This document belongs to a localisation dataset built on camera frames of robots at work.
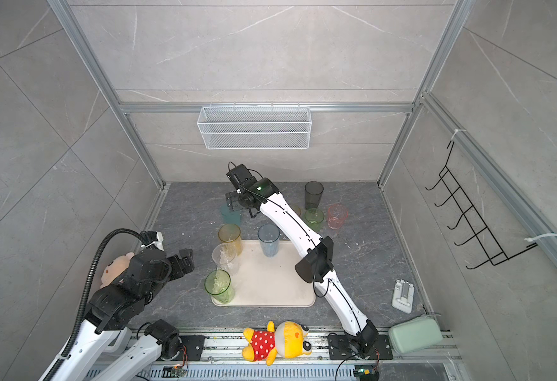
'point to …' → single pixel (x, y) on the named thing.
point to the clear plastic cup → (224, 255)
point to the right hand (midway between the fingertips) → (242, 200)
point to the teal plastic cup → (230, 216)
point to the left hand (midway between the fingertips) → (183, 252)
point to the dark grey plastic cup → (313, 190)
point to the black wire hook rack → (495, 255)
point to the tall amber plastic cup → (231, 233)
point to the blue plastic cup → (268, 236)
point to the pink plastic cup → (337, 214)
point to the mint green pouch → (414, 335)
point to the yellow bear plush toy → (290, 340)
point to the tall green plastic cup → (217, 284)
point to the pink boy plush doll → (116, 267)
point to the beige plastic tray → (263, 281)
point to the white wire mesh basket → (254, 128)
